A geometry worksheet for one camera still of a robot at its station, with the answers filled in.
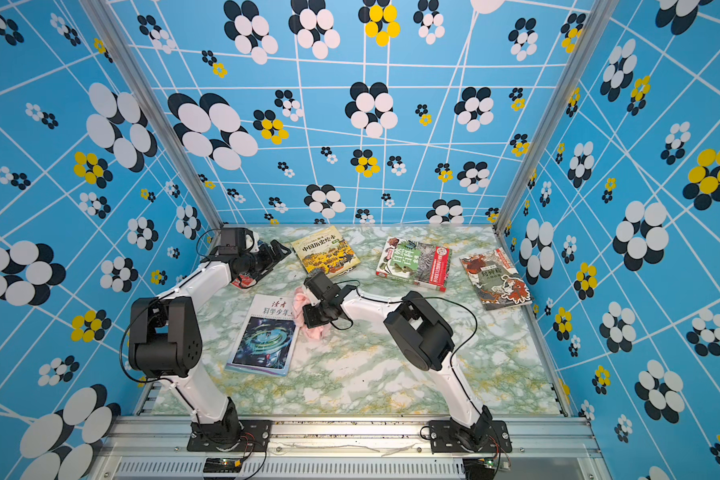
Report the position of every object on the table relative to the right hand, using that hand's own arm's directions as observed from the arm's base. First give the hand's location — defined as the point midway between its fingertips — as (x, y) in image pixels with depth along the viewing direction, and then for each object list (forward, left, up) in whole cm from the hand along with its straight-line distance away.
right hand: (308, 320), depth 93 cm
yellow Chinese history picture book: (+28, -2, -1) cm, 28 cm away
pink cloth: (+3, +1, +8) cm, 9 cm away
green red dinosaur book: (+22, -35, +1) cm, 42 cm away
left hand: (+17, +8, +12) cm, 22 cm away
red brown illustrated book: (+16, -62, -1) cm, 64 cm away
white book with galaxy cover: (-5, +12, -2) cm, 13 cm away
